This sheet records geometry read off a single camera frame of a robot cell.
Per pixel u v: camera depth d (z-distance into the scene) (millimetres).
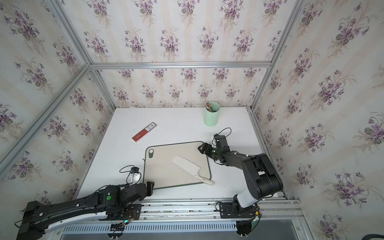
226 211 728
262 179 450
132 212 727
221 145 734
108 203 530
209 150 825
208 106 979
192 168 879
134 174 701
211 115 1012
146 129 1057
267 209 750
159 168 902
